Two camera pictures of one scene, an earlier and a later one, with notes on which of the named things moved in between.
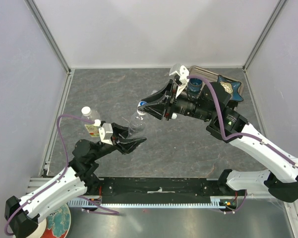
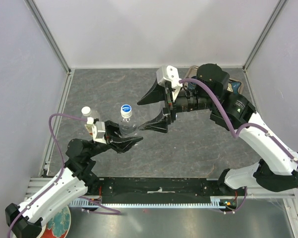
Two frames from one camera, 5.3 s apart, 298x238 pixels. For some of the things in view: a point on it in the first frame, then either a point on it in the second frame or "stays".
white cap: (86, 111) stays
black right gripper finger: (157, 111) → (159, 124)
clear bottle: (138, 126) → (127, 128)
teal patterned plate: (57, 224) stays
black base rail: (159, 190) stays
